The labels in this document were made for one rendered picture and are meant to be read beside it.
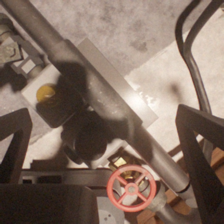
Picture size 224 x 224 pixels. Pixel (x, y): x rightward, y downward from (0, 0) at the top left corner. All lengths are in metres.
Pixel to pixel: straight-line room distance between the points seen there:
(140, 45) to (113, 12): 0.17
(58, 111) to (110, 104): 0.14
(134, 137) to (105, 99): 0.05
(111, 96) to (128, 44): 0.61
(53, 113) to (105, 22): 0.56
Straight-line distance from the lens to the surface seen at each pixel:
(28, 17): 0.24
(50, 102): 0.29
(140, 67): 0.79
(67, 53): 0.21
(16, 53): 0.34
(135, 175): 0.33
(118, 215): 0.63
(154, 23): 0.84
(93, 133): 0.27
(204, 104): 0.82
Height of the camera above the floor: 0.77
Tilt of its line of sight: 85 degrees down
